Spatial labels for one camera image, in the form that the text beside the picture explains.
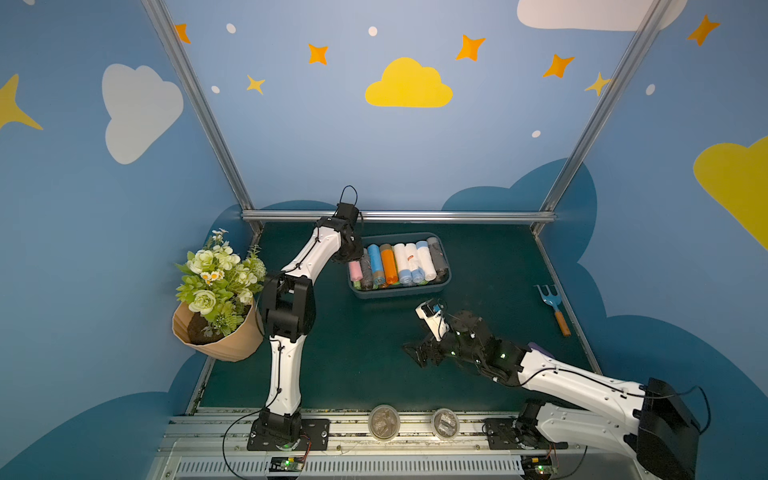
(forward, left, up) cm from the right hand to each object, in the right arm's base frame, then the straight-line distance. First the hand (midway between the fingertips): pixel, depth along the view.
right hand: (418, 332), depth 78 cm
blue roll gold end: (+29, +14, -6) cm, 33 cm away
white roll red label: (+24, 0, -7) cm, 25 cm away
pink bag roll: (+22, +20, -4) cm, 30 cm away
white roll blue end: (+30, -3, -7) cm, 31 cm away
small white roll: (+29, +5, -7) cm, 30 cm away
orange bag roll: (+29, +9, -7) cm, 31 cm away
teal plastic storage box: (+19, +20, -9) cm, 29 cm away
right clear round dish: (-19, -8, -9) cm, 23 cm away
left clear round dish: (-20, +8, -8) cm, 23 cm away
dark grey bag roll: (+21, +17, -7) cm, 28 cm away
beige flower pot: (-8, +43, +5) cm, 44 cm away
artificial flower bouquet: (+3, +49, +13) cm, 51 cm away
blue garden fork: (+20, -47, -13) cm, 52 cm away
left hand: (+28, +19, -3) cm, 34 cm away
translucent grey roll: (+30, -8, -7) cm, 32 cm away
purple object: (+4, -38, -15) cm, 41 cm away
